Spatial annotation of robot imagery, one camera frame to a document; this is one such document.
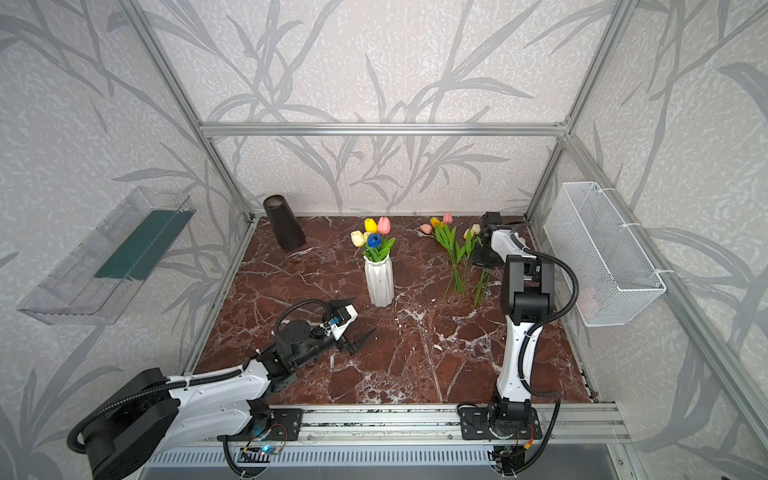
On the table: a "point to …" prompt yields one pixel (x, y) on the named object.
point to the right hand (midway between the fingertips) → (486, 254)
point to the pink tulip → (384, 225)
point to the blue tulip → (374, 240)
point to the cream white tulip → (359, 238)
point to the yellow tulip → (370, 226)
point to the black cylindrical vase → (286, 230)
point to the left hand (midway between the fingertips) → (367, 307)
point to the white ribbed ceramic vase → (380, 279)
